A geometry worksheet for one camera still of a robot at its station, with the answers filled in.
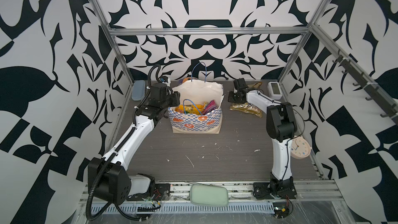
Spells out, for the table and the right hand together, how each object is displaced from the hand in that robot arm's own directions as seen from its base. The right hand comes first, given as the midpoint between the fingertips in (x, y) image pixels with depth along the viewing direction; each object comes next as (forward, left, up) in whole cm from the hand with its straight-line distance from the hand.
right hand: (231, 95), depth 105 cm
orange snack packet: (-13, +27, +4) cm, 30 cm away
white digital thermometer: (+4, -30, -1) cm, 31 cm away
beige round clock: (-35, -34, -4) cm, 48 cm away
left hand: (-13, +34, +20) cm, 42 cm away
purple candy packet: (-14, +15, +7) cm, 21 cm away
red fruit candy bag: (-8, -9, -2) cm, 13 cm away
